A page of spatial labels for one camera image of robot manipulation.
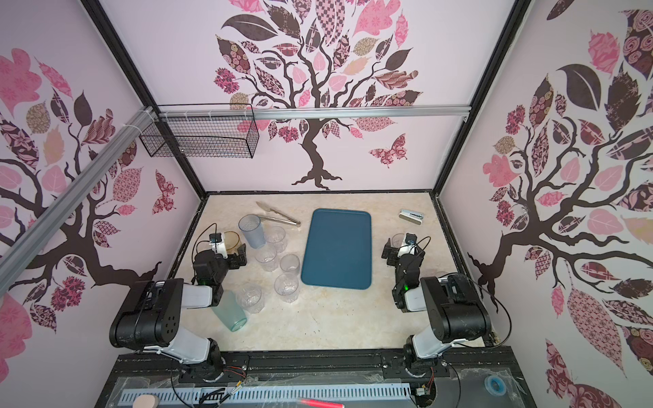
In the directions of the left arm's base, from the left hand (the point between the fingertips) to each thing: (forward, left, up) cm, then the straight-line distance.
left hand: (234, 249), depth 94 cm
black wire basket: (+57, +26, +12) cm, 64 cm away
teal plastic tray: (+3, -40, -6) cm, 41 cm away
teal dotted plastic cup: (-22, -3, -3) cm, 23 cm away
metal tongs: (+25, -8, -5) cm, 27 cm away
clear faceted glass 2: (-2, -13, -3) cm, 13 cm away
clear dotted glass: (-5, -21, -4) cm, 22 cm away
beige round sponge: (-46, +14, -5) cm, 49 cm away
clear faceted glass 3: (-13, -21, -4) cm, 25 cm away
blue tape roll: (-43, -84, -5) cm, 94 cm away
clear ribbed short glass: (-17, -9, -4) cm, 20 cm away
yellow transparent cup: (-1, -2, +7) cm, 8 cm away
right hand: (0, -64, +5) cm, 64 cm away
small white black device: (+18, -73, -4) cm, 75 cm away
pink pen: (-47, -32, -5) cm, 57 cm away
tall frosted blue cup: (+8, -6, +3) cm, 11 cm away
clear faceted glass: (+8, -15, -4) cm, 17 cm away
